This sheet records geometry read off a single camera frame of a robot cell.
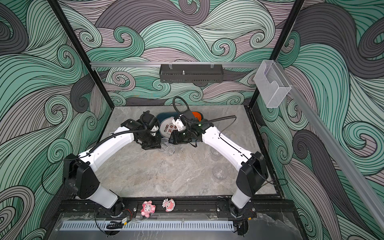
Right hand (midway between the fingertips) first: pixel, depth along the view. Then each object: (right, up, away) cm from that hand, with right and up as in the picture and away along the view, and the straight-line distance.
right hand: (172, 141), depth 76 cm
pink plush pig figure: (-11, -32, -6) cm, 34 cm away
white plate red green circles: (-7, +6, +28) cm, 29 cm away
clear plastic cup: (+27, -20, +10) cm, 35 cm away
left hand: (-6, -3, +4) cm, 8 cm away
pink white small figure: (-1, -31, -4) cm, 31 cm away
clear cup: (-4, -5, +9) cm, 11 cm away
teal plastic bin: (-12, +14, +29) cm, 34 cm away
